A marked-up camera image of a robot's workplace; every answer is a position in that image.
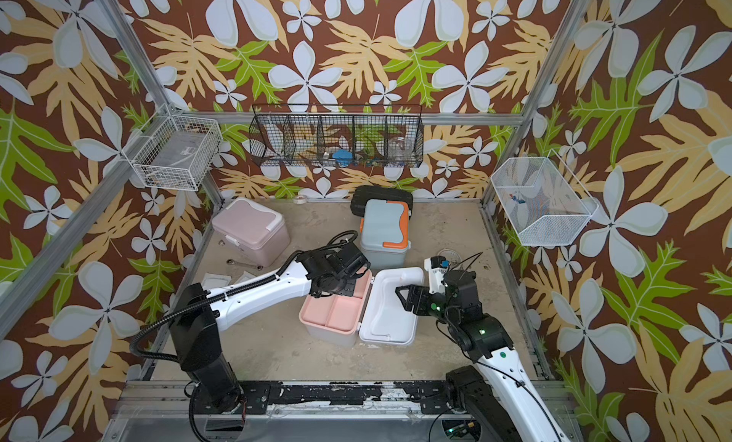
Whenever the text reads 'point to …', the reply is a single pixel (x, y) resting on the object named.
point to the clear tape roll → (300, 199)
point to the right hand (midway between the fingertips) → (402, 290)
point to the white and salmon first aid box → (375, 313)
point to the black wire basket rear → (328, 134)
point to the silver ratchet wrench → (233, 262)
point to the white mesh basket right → (546, 203)
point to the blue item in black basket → (342, 157)
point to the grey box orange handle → (384, 233)
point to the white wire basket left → (176, 153)
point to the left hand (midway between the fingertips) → (349, 281)
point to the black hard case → (361, 194)
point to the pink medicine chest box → (259, 232)
